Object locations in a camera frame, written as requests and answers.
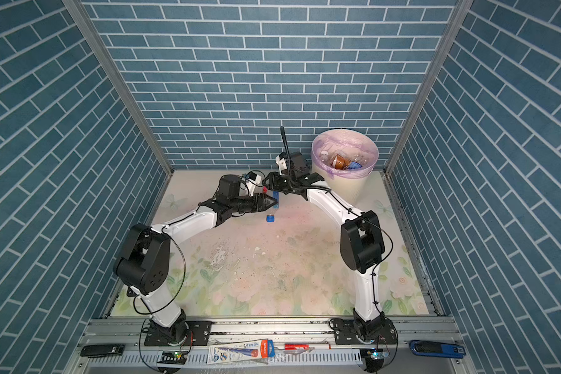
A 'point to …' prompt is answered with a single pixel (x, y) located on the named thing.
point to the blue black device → (437, 348)
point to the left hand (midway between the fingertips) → (273, 201)
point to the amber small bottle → (341, 163)
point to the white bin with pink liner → (352, 145)
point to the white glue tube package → (240, 351)
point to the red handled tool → (294, 347)
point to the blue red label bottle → (270, 218)
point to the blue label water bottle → (354, 165)
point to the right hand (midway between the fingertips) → (265, 180)
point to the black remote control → (102, 350)
